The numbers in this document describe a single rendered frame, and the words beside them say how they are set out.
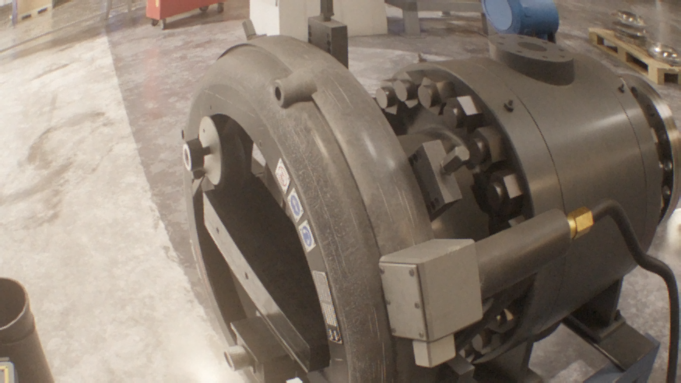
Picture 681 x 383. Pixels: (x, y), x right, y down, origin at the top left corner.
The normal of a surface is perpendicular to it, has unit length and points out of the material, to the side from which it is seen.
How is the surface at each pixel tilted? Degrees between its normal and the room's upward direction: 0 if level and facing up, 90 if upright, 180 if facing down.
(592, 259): 93
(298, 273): 13
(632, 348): 0
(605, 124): 42
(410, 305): 90
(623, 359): 0
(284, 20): 90
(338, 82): 26
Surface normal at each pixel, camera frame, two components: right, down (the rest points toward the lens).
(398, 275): -0.89, 0.24
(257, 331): 0.05, -0.80
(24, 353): 0.83, 0.25
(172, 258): -0.05, -0.91
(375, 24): 0.36, 0.38
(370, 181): 0.28, -0.37
